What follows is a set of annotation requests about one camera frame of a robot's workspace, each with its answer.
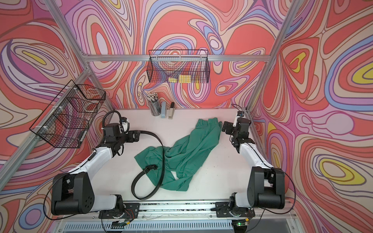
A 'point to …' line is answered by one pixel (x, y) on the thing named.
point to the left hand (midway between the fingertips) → (134, 131)
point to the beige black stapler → (172, 110)
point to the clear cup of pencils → (155, 105)
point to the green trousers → (180, 159)
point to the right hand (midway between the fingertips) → (232, 126)
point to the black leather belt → (147, 169)
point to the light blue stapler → (163, 109)
